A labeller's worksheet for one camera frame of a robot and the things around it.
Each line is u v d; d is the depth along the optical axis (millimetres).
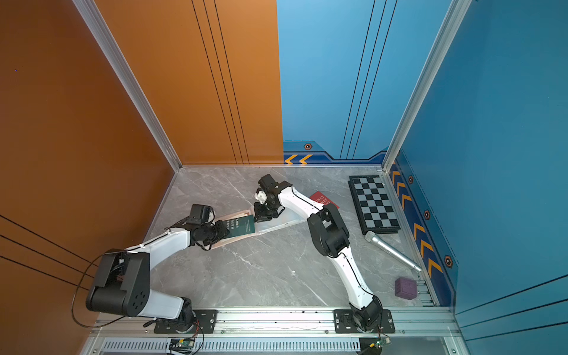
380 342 696
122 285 439
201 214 738
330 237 600
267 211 849
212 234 807
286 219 948
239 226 955
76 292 688
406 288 759
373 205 999
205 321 736
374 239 891
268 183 811
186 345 713
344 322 725
